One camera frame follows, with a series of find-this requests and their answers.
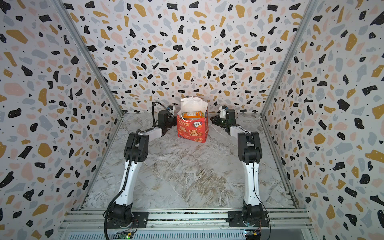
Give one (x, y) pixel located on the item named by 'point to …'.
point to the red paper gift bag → (195, 130)
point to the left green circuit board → (123, 235)
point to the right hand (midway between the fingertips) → (209, 114)
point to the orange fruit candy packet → (193, 114)
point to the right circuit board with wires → (252, 234)
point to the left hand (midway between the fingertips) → (184, 114)
